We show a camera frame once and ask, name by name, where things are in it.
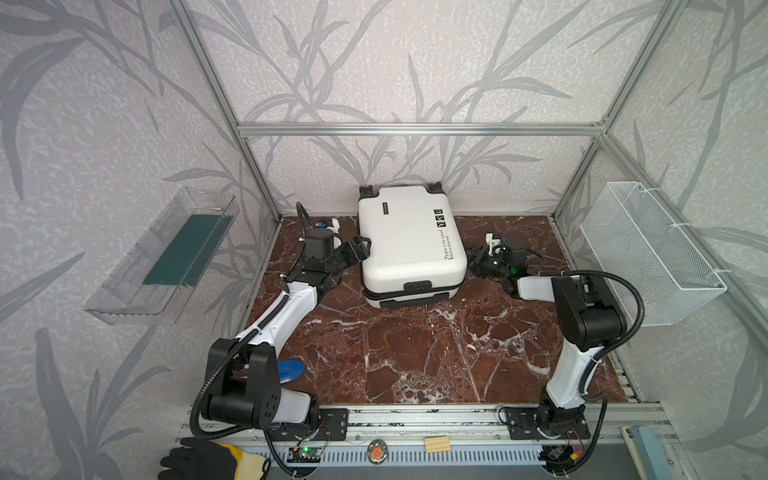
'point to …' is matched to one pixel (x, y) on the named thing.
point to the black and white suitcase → (418, 254)
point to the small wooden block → (437, 444)
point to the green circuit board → (304, 454)
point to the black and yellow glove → (203, 459)
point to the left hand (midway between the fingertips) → (365, 237)
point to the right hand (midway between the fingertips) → (458, 246)
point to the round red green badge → (377, 451)
